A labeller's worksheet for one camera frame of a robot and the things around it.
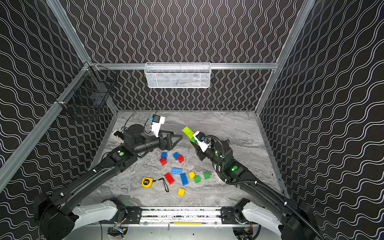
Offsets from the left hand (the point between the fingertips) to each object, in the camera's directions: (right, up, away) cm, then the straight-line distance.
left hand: (181, 136), depth 65 cm
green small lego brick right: (+13, -24, +21) cm, 34 cm away
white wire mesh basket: (-7, +44, +48) cm, 65 cm away
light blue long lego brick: (-5, -22, +23) cm, 32 cm away
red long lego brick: (-8, -25, +20) cm, 34 cm away
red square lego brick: (-3, -16, +26) cm, 31 cm away
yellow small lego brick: (+4, -23, +20) cm, 31 cm away
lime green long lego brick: (+3, +2, +6) cm, 7 cm away
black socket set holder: (-46, -2, +38) cm, 60 cm away
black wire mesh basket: (-61, +26, +32) cm, 74 cm away
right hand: (+6, -1, +8) cm, 10 cm away
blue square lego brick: (-6, -14, +27) cm, 31 cm away
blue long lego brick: (0, -26, +20) cm, 33 cm away
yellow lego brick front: (-1, -31, +15) cm, 34 cm away
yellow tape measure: (-21, -27, +18) cm, 39 cm away
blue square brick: (-13, -13, +27) cm, 33 cm away
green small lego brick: (+7, -26, +20) cm, 34 cm away
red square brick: (-13, -17, +25) cm, 33 cm away
